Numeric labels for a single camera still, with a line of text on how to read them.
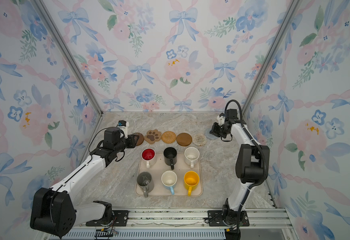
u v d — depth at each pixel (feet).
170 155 3.10
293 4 2.23
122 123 2.40
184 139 3.42
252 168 1.66
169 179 2.85
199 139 3.40
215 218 2.38
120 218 2.45
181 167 2.96
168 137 3.48
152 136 3.49
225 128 2.39
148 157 3.04
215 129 2.76
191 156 3.11
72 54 2.88
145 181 2.74
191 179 2.81
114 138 2.12
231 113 2.55
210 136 3.49
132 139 2.45
